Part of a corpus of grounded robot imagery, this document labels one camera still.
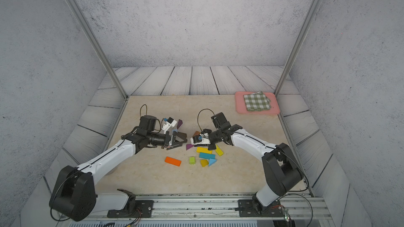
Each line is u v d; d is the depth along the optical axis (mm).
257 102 1152
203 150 913
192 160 867
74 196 409
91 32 870
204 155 906
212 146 755
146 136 659
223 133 669
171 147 773
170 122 762
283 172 440
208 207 749
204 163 862
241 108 1147
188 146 770
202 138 681
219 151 912
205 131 758
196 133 988
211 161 865
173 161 889
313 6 775
